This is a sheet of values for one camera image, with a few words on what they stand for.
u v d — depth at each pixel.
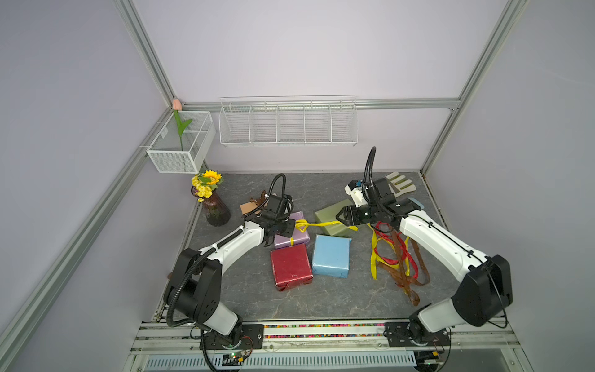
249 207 0.99
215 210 0.97
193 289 0.43
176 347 0.73
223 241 0.51
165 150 0.79
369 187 0.63
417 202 1.08
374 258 0.90
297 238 0.89
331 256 0.85
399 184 1.15
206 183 0.84
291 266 0.81
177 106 0.89
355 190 0.75
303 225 0.91
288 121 0.97
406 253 0.91
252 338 0.74
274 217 0.69
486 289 0.42
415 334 0.67
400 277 0.85
